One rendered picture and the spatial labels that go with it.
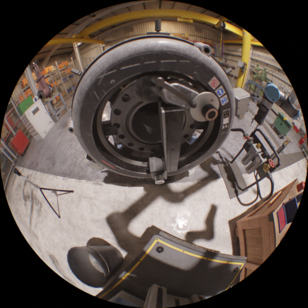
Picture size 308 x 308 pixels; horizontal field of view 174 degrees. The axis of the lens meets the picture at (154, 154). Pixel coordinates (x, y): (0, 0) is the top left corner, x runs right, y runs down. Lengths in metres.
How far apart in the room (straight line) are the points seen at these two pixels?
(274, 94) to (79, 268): 1.54
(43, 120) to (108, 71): 3.87
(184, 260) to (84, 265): 0.73
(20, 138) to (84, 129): 5.13
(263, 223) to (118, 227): 1.12
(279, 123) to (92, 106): 3.56
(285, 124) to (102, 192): 3.93
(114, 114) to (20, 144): 5.12
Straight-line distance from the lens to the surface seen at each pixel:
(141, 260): 0.64
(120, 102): 0.45
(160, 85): 0.27
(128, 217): 0.95
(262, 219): 0.88
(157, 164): 0.47
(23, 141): 5.46
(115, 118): 0.49
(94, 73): 0.30
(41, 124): 4.03
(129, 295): 0.77
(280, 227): 0.89
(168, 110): 0.30
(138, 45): 0.29
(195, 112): 0.35
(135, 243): 0.95
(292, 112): 0.69
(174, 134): 0.36
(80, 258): 0.99
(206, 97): 0.34
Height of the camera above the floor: 0.90
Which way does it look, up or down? 53 degrees down
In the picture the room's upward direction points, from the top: 7 degrees counter-clockwise
